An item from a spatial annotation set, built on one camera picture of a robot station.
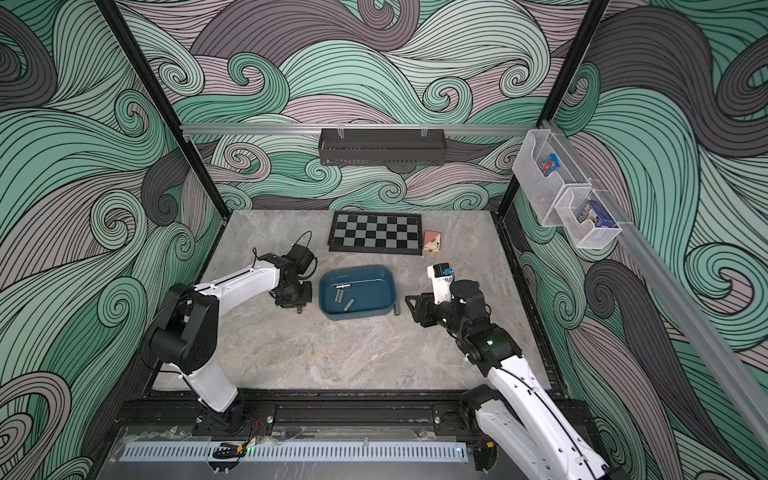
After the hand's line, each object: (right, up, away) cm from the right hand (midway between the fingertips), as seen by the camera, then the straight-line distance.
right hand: (418, 297), depth 76 cm
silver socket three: (-22, -4, +19) cm, 30 cm away
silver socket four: (-19, -5, +18) cm, 27 cm away
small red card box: (+10, +14, +34) cm, 38 cm away
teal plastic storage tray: (-17, -2, +20) cm, 26 cm away
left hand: (-34, -4, +15) cm, 37 cm away
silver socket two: (-24, -3, +19) cm, 31 cm away
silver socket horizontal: (-22, -1, +22) cm, 31 cm away
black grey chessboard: (-16, +18, +35) cm, 42 cm away
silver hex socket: (-4, -7, +17) cm, 18 cm away
